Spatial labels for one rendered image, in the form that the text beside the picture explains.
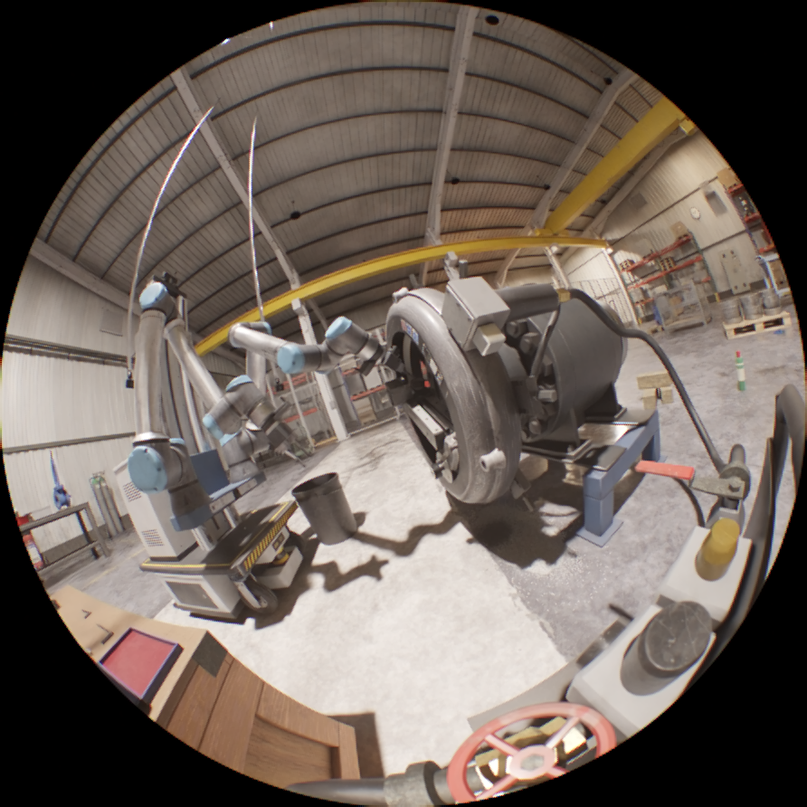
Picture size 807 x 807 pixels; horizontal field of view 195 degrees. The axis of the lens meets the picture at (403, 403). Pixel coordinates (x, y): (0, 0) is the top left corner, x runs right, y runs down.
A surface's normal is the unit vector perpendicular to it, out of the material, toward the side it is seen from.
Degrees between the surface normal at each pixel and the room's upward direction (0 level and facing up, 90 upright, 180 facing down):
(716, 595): 0
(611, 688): 0
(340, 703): 0
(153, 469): 95
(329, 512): 93
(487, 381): 87
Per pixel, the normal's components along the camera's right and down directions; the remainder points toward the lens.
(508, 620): -0.34, -0.94
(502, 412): 0.19, 0.06
